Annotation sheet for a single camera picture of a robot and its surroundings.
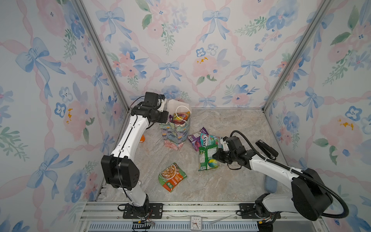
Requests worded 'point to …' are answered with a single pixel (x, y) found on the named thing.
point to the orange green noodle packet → (171, 176)
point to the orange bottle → (142, 138)
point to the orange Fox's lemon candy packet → (184, 116)
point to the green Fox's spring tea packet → (206, 159)
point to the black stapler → (271, 152)
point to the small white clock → (196, 223)
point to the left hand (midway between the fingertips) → (165, 115)
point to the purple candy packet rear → (195, 139)
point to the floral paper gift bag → (175, 135)
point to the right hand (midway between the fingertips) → (212, 155)
